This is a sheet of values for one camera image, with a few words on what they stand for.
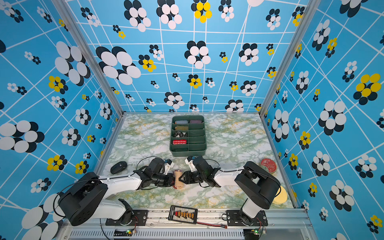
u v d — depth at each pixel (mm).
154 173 707
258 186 448
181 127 1025
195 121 1081
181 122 1077
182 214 737
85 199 431
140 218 734
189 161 807
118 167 889
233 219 724
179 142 963
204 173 687
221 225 711
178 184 806
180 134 990
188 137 987
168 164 820
